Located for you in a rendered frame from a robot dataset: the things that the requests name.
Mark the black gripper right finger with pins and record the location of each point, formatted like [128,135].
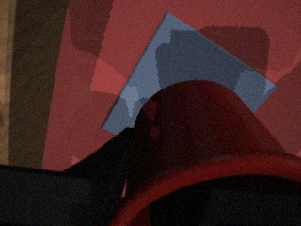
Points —
[208,204]

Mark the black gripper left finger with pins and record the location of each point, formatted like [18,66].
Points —
[84,194]

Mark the brown wooden plank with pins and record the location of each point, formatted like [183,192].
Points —
[30,35]

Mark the red cup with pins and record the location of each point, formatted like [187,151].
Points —
[194,131]

